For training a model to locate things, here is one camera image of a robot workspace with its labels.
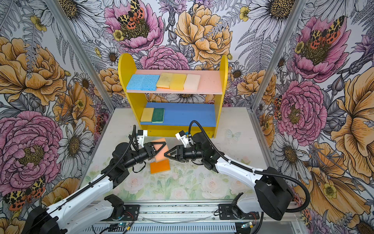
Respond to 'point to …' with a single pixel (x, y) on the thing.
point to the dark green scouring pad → (158, 115)
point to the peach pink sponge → (159, 156)
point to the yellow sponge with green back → (147, 115)
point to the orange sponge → (160, 166)
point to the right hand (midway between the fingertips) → (167, 160)
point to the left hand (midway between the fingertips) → (166, 148)
